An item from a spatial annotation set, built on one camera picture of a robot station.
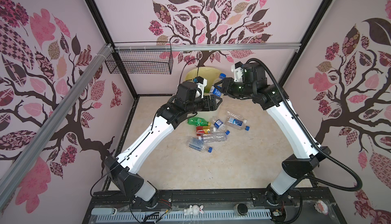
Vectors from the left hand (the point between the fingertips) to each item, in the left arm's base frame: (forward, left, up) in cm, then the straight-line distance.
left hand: (216, 102), depth 68 cm
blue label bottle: (+8, -6, -32) cm, 34 cm away
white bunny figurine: (-38, +10, -32) cm, 51 cm away
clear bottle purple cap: (0, -3, -32) cm, 32 cm away
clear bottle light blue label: (-6, +8, -31) cm, 32 cm away
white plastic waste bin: (+15, +2, -29) cm, 33 cm away
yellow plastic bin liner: (+34, 0, -11) cm, 36 cm away
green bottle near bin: (+10, +9, -30) cm, 33 cm away
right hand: (+5, 0, +7) cm, 8 cm away
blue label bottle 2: (+10, -17, -31) cm, 37 cm away
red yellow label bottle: (+4, +6, -31) cm, 32 cm away
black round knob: (-38, -10, -25) cm, 47 cm away
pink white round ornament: (-37, -48, -30) cm, 68 cm away
